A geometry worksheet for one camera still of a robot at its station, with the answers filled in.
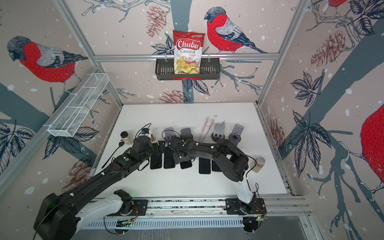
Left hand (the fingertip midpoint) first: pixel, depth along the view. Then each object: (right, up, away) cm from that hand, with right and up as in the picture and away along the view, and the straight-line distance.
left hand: (158, 143), depth 82 cm
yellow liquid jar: (+55, -10, -4) cm, 56 cm away
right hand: (+12, -13, +10) cm, 20 cm away
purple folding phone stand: (+3, +4, +14) cm, 15 cm away
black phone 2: (+26, -16, +8) cm, 32 cm away
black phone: (+5, -12, +6) cm, 14 cm away
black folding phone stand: (+14, +3, +16) cm, 22 cm away
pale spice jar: (-23, 0, +11) cm, 25 cm away
